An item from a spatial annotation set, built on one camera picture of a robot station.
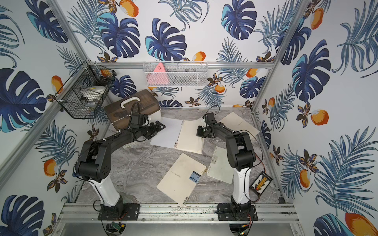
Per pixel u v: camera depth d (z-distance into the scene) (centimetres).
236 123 113
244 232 71
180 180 85
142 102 98
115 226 72
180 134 103
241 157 55
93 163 50
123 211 71
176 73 101
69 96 75
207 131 78
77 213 76
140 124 78
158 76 89
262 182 83
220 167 90
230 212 71
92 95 81
